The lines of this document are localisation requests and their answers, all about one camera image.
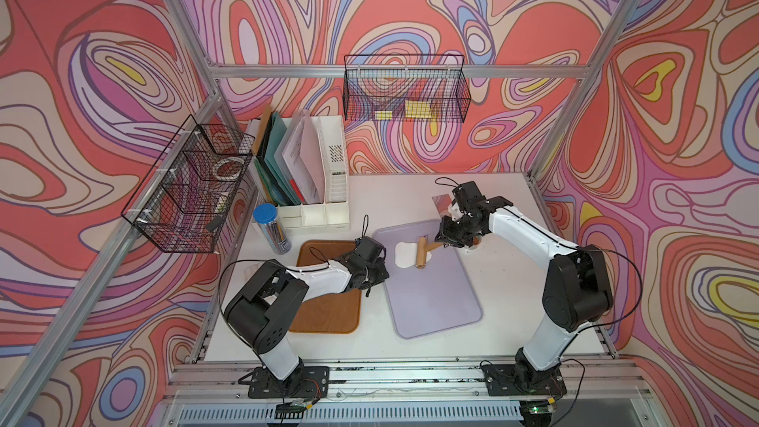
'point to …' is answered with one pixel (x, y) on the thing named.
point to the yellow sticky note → (418, 108)
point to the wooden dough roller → (423, 247)
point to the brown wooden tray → (332, 313)
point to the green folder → (279, 186)
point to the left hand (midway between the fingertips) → (390, 275)
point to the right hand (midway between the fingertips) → (443, 249)
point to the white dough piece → (405, 254)
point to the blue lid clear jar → (266, 215)
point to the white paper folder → (304, 157)
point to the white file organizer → (334, 213)
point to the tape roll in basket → (233, 159)
